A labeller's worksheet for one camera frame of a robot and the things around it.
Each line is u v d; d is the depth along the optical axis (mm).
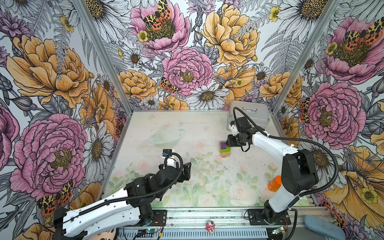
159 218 734
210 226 684
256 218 736
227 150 920
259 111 1011
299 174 466
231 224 731
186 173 632
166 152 613
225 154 937
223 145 919
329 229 689
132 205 485
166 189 478
